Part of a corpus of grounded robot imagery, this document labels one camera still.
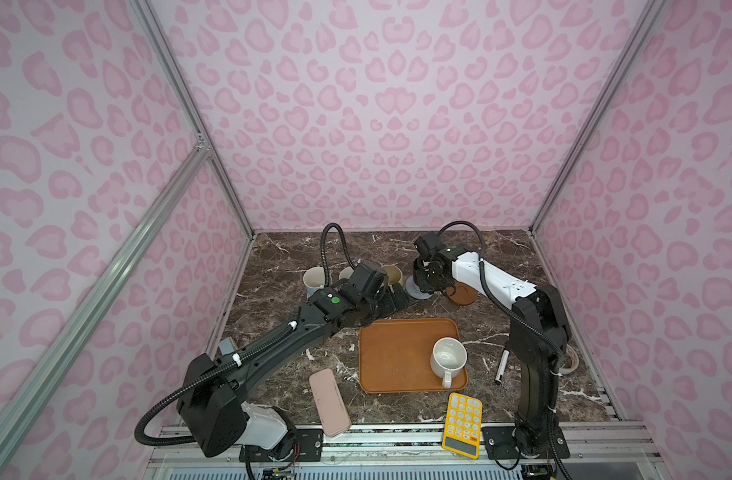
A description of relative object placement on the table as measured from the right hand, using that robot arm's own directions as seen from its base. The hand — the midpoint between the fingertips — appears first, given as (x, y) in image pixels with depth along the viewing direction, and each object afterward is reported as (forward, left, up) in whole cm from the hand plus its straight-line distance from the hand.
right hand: (429, 282), depth 93 cm
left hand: (-14, +9, +12) cm, 20 cm away
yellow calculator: (-38, -6, -8) cm, 40 cm away
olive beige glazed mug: (+5, +11, -2) cm, 12 cm away
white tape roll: (-23, -38, -9) cm, 46 cm away
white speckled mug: (-21, -4, -8) cm, 23 cm away
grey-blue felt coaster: (0, +4, -6) cm, 7 cm away
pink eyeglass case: (-36, +27, -8) cm, 46 cm away
